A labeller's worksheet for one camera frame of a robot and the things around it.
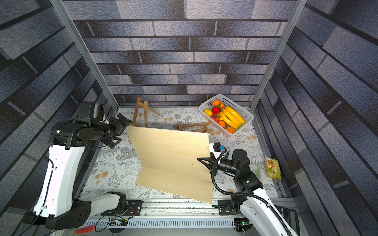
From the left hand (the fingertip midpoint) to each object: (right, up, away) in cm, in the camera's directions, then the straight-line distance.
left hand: (129, 126), depth 64 cm
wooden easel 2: (+38, -5, +40) cm, 55 cm away
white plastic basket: (+69, +5, +40) cm, 80 cm away
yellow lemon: (+40, +9, +43) cm, 60 cm away
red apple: (+46, +10, +43) cm, 64 cm away
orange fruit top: (+48, +17, +49) cm, 71 cm away
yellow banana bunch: (+56, +5, +38) cm, 68 cm away
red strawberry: (+46, +5, +42) cm, 63 cm away
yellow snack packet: (+75, -25, +20) cm, 82 cm away
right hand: (+31, -15, +6) cm, 35 cm away
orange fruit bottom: (+54, -4, +35) cm, 64 cm away
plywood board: (+30, -34, +18) cm, 49 cm away
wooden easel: (-2, +13, +27) cm, 30 cm away
